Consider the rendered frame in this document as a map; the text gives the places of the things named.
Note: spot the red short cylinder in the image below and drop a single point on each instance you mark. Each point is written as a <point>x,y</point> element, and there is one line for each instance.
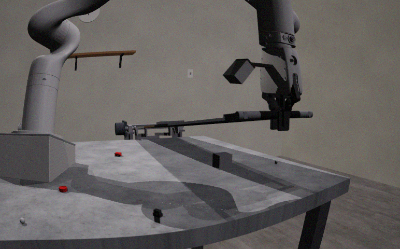
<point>63,189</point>

